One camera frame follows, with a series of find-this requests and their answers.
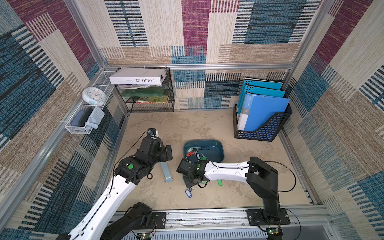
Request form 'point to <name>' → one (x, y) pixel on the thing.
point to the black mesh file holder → (267, 131)
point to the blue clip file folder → (257, 109)
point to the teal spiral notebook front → (259, 91)
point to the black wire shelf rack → (134, 107)
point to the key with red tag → (190, 154)
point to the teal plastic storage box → (213, 150)
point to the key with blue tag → (188, 193)
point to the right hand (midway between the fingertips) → (188, 180)
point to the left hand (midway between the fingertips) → (162, 147)
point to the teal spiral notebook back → (262, 84)
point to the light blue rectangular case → (166, 173)
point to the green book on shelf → (145, 92)
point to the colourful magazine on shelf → (153, 99)
